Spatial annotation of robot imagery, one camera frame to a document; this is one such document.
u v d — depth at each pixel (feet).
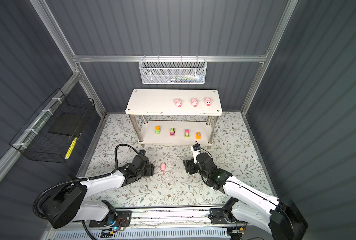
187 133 3.19
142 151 2.69
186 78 3.04
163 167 2.94
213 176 1.98
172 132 3.25
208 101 2.47
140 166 2.32
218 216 2.39
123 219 2.37
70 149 2.23
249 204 1.57
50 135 2.36
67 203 1.39
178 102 2.47
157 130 3.26
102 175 1.77
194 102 2.47
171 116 3.92
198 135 3.18
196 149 2.32
